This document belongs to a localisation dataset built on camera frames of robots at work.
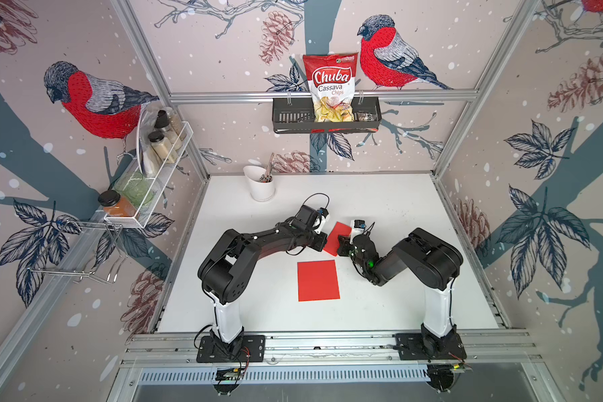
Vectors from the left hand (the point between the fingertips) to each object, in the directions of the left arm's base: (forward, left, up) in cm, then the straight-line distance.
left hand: (329, 236), depth 93 cm
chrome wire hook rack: (-21, +60, +31) cm, 70 cm away
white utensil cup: (+21, +29, +2) cm, 36 cm away
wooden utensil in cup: (+29, +26, +3) cm, 39 cm away
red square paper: (-15, +5, -6) cm, 17 cm away
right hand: (+3, -3, -5) cm, 7 cm away
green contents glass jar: (-2, +57, +31) cm, 64 cm away
